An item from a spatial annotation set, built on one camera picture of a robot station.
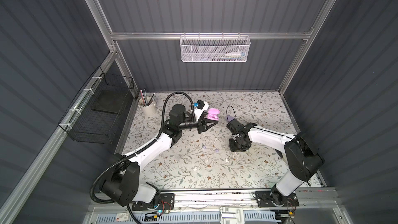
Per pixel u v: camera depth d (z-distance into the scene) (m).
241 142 0.75
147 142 0.53
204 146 0.91
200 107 0.64
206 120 0.69
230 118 1.11
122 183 0.42
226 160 0.87
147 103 1.03
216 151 0.90
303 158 0.47
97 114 0.73
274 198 0.66
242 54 0.91
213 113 0.72
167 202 0.72
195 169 0.83
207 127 0.70
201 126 0.66
